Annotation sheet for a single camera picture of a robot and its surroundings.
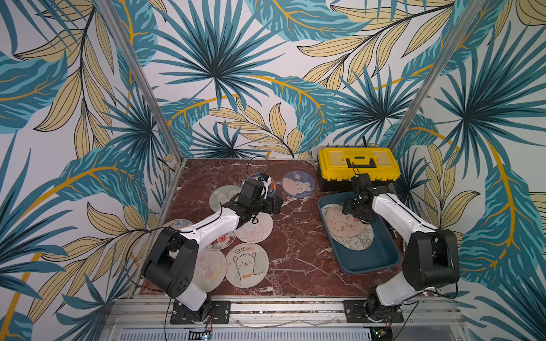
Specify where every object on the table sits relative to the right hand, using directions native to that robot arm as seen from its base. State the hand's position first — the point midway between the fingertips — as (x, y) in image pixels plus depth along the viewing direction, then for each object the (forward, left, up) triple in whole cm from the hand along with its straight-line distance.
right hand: (353, 212), depth 90 cm
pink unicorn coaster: (-3, +41, -7) cm, 42 cm away
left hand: (+3, +34, +5) cm, 35 cm away
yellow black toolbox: (+19, +5, +8) cm, 22 cm away
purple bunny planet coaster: (+22, +21, -8) cm, 31 cm away
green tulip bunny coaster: (-10, -2, -8) cm, 13 cm away
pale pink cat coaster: (-20, +59, -8) cm, 63 cm away
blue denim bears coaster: (+20, +34, -7) cm, 40 cm away
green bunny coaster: (+16, +59, -8) cm, 62 cm away
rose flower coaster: (-8, +56, -8) cm, 57 cm away
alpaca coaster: (-18, +45, -8) cm, 49 cm away
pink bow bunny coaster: (-3, +3, -6) cm, 8 cm away
